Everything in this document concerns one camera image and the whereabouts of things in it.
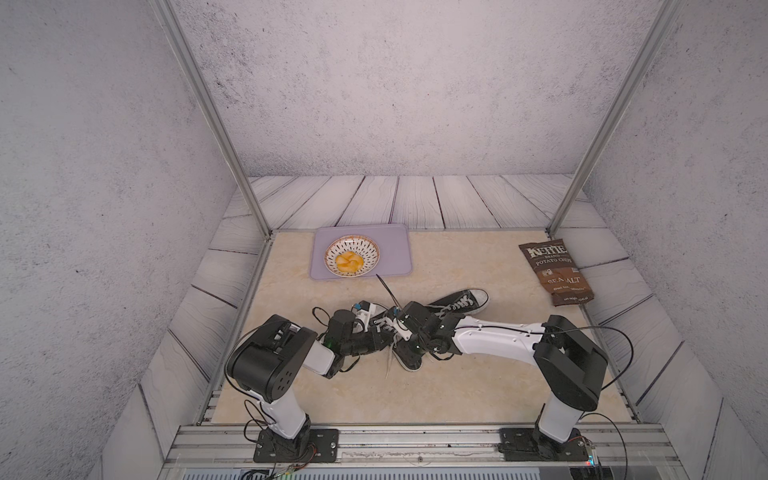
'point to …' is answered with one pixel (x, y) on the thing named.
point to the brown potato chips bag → (558, 271)
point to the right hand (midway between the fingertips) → (402, 349)
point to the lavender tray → (394, 242)
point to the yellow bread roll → (349, 262)
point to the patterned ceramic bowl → (358, 243)
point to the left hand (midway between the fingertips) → (398, 339)
